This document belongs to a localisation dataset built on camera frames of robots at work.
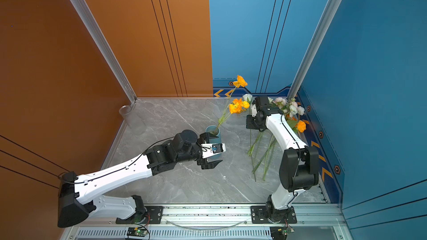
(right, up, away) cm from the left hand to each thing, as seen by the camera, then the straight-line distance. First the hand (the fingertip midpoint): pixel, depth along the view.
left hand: (219, 144), depth 69 cm
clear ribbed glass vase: (-52, +9, +30) cm, 61 cm away
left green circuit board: (-34, -38, +2) cm, 51 cm away
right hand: (+16, +7, +21) cm, 27 cm away
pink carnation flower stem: (+40, +21, +39) cm, 60 cm away
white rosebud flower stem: (+16, +22, +21) cm, 34 cm away
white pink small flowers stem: (+47, +16, +33) cm, 60 cm away
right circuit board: (+26, -38, +1) cm, 46 cm away
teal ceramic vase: (-2, +5, +11) cm, 13 cm away
